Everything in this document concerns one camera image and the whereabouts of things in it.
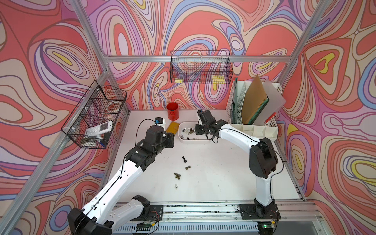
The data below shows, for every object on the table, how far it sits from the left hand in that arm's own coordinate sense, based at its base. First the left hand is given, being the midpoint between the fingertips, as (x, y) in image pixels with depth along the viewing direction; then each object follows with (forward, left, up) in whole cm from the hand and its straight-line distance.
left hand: (173, 135), depth 74 cm
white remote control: (-1, +34, +7) cm, 35 cm away
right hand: (+12, -14, -14) cm, 23 cm away
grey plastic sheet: (+22, -60, +4) cm, 64 cm away
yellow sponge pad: (+23, +4, -22) cm, 32 cm away
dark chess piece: (-2, -6, -24) cm, 25 cm away
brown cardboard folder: (+35, -54, -4) cm, 65 cm away
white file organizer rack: (+18, -64, -21) cm, 70 cm away
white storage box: (+18, -7, -24) cm, 31 cm away
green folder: (+21, -54, +3) cm, 58 cm away
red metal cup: (+33, +4, -16) cm, 37 cm away
